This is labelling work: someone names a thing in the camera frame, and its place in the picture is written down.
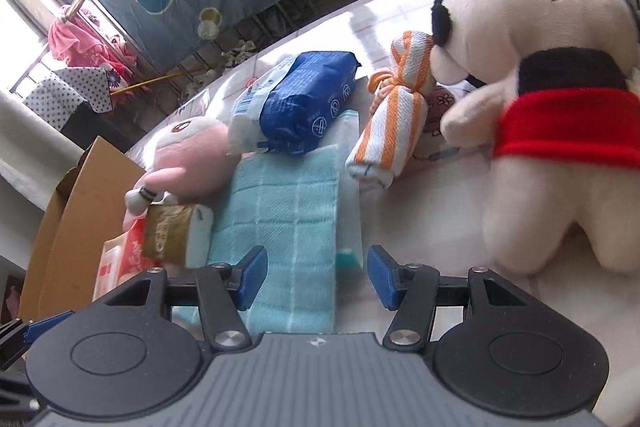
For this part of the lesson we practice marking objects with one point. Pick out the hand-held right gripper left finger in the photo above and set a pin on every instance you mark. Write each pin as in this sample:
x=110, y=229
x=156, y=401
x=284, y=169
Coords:
x=252, y=277

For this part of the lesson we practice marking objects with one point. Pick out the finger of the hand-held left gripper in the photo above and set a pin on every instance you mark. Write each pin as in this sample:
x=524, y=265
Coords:
x=47, y=324

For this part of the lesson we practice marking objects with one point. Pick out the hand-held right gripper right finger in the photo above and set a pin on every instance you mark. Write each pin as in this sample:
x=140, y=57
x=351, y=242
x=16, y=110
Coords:
x=382, y=277

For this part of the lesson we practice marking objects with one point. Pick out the teal checked towel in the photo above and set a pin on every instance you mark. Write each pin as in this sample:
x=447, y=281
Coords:
x=285, y=217

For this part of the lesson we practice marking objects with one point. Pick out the gold tissue pack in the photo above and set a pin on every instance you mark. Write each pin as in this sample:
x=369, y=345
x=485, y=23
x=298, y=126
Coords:
x=170, y=232

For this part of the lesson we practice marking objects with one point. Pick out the brown cardboard box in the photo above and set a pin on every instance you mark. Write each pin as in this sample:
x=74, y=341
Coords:
x=65, y=232

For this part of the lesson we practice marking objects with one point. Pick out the blue white wipes pack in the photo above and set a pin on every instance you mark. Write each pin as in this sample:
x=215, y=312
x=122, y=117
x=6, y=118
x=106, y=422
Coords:
x=305, y=102

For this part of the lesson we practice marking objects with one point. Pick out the cream doll plush red shirt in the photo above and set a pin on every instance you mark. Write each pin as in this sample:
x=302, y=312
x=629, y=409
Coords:
x=550, y=57

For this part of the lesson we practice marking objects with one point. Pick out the white teal cotton swab bag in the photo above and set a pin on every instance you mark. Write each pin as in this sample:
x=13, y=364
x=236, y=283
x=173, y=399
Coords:
x=347, y=187

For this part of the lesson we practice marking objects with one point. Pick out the pink wet wipes pack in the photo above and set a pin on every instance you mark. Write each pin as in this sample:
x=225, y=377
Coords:
x=125, y=257

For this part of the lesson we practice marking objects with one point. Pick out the pink plush toy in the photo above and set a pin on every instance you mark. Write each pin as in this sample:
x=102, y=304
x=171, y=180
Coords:
x=195, y=162

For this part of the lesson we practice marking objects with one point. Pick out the orange striped rolled towel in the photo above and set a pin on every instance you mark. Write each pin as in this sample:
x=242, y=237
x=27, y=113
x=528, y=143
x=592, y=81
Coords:
x=390, y=127

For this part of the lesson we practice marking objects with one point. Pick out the white curtain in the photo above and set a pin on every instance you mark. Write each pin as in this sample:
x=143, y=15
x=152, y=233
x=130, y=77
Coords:
x=30, y=142

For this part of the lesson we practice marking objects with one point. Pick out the yellow stick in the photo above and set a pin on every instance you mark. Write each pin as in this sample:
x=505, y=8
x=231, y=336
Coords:
x=150, y=83

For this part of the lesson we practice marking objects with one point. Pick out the white polka dot cloth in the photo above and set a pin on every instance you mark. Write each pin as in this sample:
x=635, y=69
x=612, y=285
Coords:
x=65, y=92

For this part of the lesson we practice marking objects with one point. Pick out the pink hanging clothing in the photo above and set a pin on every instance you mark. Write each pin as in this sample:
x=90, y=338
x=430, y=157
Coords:
x=85, y=42

